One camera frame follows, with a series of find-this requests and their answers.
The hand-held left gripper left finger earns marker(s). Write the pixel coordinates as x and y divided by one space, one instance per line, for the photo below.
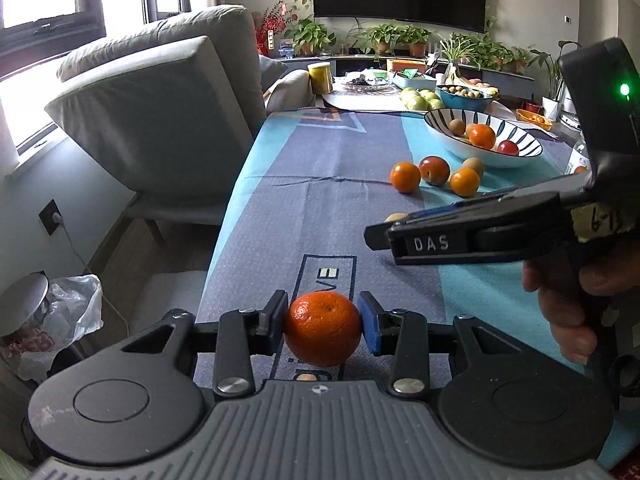
277 320

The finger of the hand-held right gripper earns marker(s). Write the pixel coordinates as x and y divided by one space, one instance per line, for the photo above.
525 193
435 245

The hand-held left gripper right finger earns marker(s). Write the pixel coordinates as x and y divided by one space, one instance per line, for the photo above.
367 325

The red apple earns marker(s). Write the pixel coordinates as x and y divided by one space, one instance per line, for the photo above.
434 170
508 147

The large orange mandarin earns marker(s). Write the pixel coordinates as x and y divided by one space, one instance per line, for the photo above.
481 136

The striped white ceramic bowl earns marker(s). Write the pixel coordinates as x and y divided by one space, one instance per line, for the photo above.
452 146

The small brown round fruit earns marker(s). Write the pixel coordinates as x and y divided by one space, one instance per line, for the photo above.
473 165
456 126

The person's right hand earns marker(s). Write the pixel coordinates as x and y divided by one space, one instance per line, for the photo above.
555 300

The red apple on table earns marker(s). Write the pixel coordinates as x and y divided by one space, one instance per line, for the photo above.
434 170

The orange plastic basket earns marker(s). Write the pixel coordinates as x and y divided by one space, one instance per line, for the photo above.
534 117

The tall plant in white pot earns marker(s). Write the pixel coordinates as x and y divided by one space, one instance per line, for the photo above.
552 70

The red pot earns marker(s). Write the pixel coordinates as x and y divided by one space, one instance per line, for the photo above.
532 106

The blue bowl of brown fruit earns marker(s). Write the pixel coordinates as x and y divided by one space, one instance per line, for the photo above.
462 101

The green potted plant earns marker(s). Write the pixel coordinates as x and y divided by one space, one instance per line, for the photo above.
415 37
310 35
520 57
382 35
492 52

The bunch of bananas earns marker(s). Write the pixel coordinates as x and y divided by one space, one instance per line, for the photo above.
467 81

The blue grey printed tablecloth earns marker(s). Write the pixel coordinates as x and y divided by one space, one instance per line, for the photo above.
310 170

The spider plant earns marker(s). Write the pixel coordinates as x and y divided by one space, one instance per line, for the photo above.
457 50

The light blue tray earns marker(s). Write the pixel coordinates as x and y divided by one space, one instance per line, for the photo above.
412 80

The white round table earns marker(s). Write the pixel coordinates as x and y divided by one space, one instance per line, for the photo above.
360 102

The glass plate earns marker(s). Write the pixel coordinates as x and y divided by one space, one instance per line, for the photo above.
367 84

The orange box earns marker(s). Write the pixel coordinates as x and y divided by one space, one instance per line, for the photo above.
405 65

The yellow tin can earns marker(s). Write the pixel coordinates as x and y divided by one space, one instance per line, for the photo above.
320 77

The trash bin with bag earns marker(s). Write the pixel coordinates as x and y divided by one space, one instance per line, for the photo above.
70 305

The beige pillow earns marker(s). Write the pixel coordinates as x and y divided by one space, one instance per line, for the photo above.
292 90

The grey pillow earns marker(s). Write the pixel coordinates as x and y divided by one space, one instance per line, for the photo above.
272 72

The grey sofa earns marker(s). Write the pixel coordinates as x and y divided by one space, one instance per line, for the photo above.
155 115

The metal trash bin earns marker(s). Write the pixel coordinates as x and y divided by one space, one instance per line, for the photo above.
22 305

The red berry decoration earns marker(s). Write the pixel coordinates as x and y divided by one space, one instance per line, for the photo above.
270 25

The large dark framed window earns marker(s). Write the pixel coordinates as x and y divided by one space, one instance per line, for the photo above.
40 5

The black wall socket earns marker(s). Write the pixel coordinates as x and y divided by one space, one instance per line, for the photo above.
51 217

